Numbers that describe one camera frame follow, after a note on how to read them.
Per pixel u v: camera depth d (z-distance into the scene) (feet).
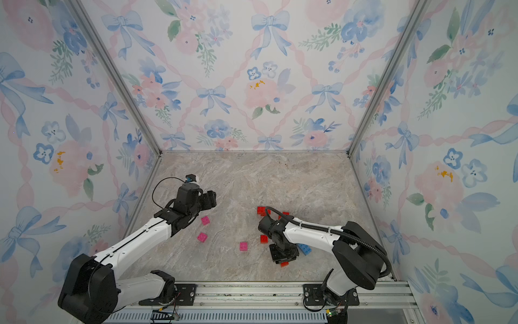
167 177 2.27
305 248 2.74
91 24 2.40
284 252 2.30
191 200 2.14
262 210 3.08
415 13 2.28
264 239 2.82
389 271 1.42
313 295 2.41
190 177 2.46
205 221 3.01
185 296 2.41
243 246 2.75
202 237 2.82
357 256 1.42
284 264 2.62
